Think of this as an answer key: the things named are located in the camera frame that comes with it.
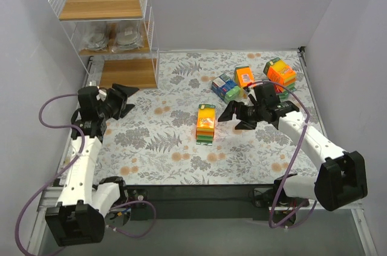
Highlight purple cable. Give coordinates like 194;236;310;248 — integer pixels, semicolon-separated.
15;93;157;256
246;79;318;229

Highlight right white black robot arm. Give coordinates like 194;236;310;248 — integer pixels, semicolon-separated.
218;81;368;211

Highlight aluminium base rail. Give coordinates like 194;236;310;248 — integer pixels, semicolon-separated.
37;183;363;213

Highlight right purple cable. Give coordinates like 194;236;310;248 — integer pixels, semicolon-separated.
246;79;318;229

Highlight orange yellow sponge box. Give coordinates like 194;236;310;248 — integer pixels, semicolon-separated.
263;57;296;93

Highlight blue label sponge pack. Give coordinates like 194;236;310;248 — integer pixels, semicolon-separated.
273;84;289;100

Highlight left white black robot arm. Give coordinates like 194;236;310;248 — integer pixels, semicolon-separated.
45;84;138;247

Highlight white wire wooden shelf unit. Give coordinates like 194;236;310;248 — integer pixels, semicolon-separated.
48;0;160;88

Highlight orange green sponge pack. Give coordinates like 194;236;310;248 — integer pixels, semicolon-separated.
195;104;216;145

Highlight blue label green sponges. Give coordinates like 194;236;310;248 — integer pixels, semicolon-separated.
211;74;241;103

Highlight orange box sponge pack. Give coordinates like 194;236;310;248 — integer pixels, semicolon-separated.
234;66;255;89

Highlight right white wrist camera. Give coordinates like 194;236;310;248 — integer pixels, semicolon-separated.
244;84;257;100

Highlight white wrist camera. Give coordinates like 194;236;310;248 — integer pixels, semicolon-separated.
244;84;257;100
96;87;107;101

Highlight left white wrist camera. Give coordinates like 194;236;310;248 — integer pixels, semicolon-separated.
96;87;107;101

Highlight silver mesh scrubber pack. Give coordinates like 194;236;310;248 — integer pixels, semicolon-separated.
80;21;109;51

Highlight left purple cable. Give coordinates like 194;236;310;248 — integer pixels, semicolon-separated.
15;93;157;256

